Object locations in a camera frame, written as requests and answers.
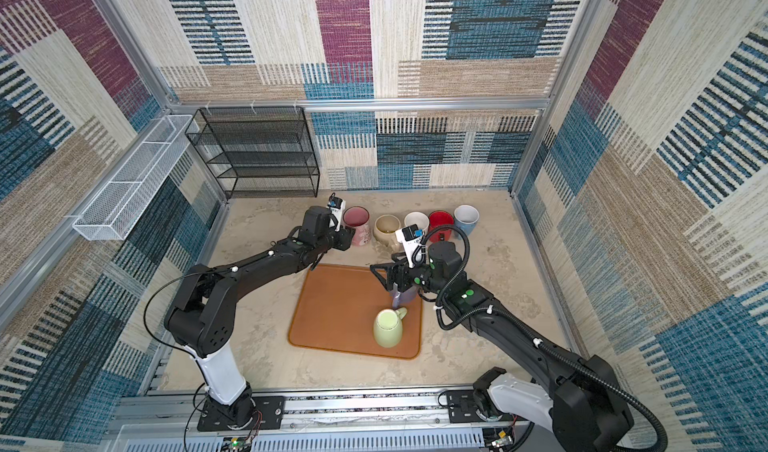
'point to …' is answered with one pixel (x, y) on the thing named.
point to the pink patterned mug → (358, 218)
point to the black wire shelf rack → (257, 151)
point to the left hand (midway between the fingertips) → (349, 223)
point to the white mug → (419, 219)
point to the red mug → (438, 218)
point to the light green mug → (388, 326)
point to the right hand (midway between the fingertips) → (383, 266)
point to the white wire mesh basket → (114, 210)
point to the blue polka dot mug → (466, 218)
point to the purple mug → (399, 299)
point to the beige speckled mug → (385, 226)
